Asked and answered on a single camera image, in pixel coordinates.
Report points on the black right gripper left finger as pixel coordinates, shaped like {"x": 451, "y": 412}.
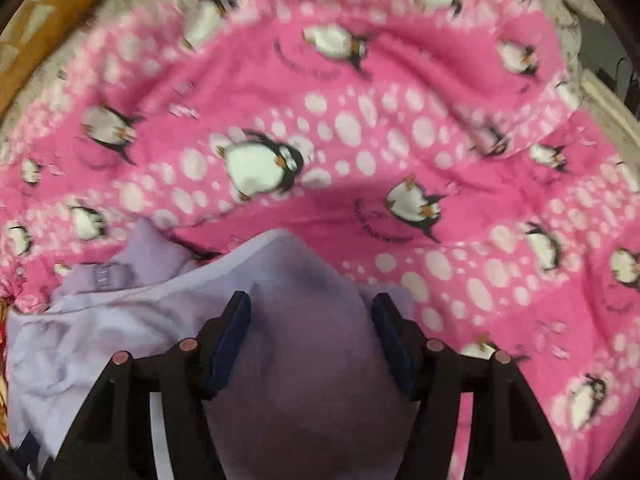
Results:
{"x": 111, "y": 435}

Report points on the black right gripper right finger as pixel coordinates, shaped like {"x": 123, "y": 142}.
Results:
{"x": 510, "y": 438}

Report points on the lavender padded jacket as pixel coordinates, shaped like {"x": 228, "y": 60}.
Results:
{"x": 310, "y": 395}

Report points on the pink penguin blanket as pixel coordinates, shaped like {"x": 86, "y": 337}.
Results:
{"x": 431, "y": 148}

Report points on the orange plush cushion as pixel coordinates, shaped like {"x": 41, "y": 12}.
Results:
{"x": 31, "y": 30}

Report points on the floral beige bedsheet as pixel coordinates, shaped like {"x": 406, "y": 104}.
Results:
{"x": 580, "y": 24}

